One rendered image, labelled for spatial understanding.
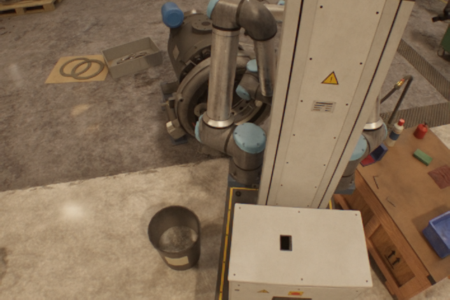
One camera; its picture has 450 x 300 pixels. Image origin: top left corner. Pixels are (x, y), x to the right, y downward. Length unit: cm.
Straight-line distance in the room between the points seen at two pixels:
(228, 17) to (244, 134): 53
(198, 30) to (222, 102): 109
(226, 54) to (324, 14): 50
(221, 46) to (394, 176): 144
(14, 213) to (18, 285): 61
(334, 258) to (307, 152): 44
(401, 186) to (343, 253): 92
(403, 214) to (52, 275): 228
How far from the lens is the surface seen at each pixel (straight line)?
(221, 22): 121
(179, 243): 208
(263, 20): 116
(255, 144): 138
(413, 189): 219
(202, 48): 224
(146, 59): 361
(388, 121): 326
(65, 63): 418
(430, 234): 199
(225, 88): 132
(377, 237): 223
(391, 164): 224
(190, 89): 194
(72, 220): 253
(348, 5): 89
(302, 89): 102
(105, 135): 297
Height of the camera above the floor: 202
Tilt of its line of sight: 46 degrees down
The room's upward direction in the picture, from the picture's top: straight up
